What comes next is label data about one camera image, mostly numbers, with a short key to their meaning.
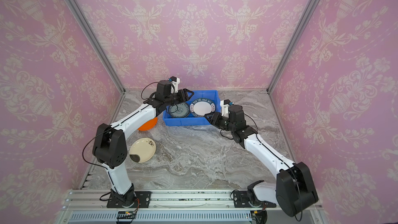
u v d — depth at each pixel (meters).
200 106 1.06
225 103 0.76
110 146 0.49
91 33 0.88
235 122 0.63
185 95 0.79
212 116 0.73
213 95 1.13
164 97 0.70
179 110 1.06
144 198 0.75
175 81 0.81
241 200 0.73
